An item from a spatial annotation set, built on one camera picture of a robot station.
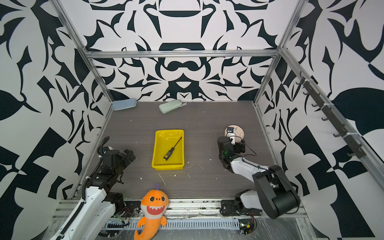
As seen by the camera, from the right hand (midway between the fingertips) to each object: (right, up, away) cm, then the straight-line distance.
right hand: (237, 138), depth 88 cm
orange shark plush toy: (-43, -28, -20) cm, 55 cm away
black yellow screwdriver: (-41, -11, +1) cm, 42 cm away
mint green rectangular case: (-43, +20, +27) cm, 55 cm away
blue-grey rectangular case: (-81, +22, +28) cm, 88 cm away
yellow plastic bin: (-44, -4, +11) cm, 46 cm away
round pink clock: (+4, +3, +11) cm, 12 cm away
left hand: (-62, -8, -5) cm, 62 cm away
